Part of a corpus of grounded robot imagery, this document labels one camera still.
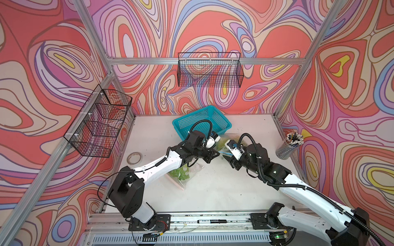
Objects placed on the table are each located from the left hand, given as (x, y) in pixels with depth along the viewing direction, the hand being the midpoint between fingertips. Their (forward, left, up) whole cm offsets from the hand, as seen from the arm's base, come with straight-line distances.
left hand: (220, 154), depth 78 cm
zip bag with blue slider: (-3, +2, +13) cm, 13 cm away
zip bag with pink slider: (-7, +20, -11) cm, 24 cm away
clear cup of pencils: (+8, -41, +1) cm, 42 cm away
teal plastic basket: (+34, -4, -12) cm, 37 cm away
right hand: (-1, -4, +2) cm, 5 cm away
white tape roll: (+8, +52, -17) cm, 55 cm away
